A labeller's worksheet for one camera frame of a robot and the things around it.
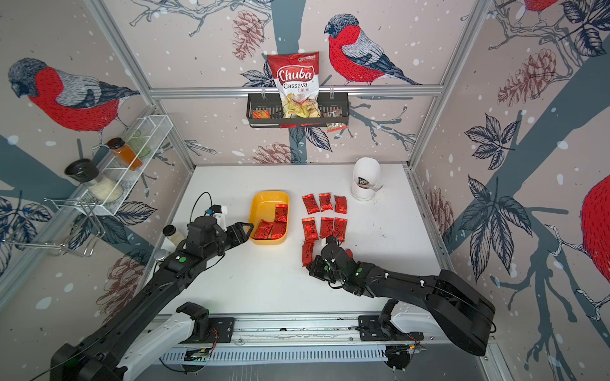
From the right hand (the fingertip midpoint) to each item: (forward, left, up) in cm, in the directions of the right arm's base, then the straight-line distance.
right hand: (305, 266), depth 82 cm
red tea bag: (+30, -14, -4) cm, 33 cm away
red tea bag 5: (+17, -1, -4) cm, 18 cm away
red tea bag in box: (+16, +18, -3) cm, 24 cm away
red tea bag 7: (+5, -1, +1) cm, 5 cm away
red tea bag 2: (+31, -7, -3) cm, 32 cm away
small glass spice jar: (+9, +50, +3) cm, 51 cm away
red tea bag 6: (+19, -8, -5) cm, 21 cm away
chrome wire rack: (-3, +61, +30) cm, 68 cm away
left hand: (+10, +18, +12) cm, 24 cm away
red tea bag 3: (+30, -1, -4) cm, 30 cm away
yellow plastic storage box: (+28, +21, -4) cm, 35 cm away
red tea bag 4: (+19, -13, -6) cm, 24 cm away
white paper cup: (+43, -26, 0) cm, 50 cm away
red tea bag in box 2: (+16, +12, -3) cm, 20 cm away
